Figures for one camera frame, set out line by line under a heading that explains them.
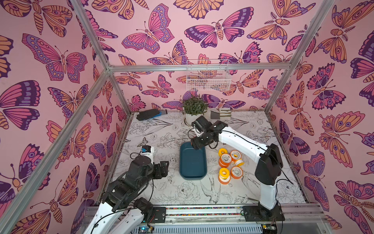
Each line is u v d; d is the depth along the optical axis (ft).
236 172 2.87
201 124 2.20
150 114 3.93
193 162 3.00
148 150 1.95
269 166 1.57
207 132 2.09
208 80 3.46
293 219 2.34
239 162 2.83
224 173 2.78
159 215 2.40
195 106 3.12
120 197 1.43
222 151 3.11
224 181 2.74
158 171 1.95
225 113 3.86
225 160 2.91
